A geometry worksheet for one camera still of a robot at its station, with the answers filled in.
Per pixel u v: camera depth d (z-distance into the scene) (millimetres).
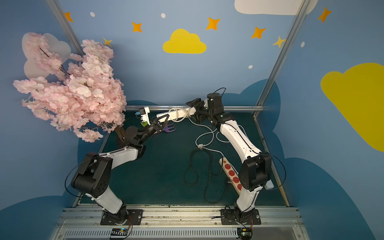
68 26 749
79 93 483
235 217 665
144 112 703
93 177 467
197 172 902
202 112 716
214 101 615
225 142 1023
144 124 752
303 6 692
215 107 628
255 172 466
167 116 757
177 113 769
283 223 735
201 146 988
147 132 695
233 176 861
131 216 741
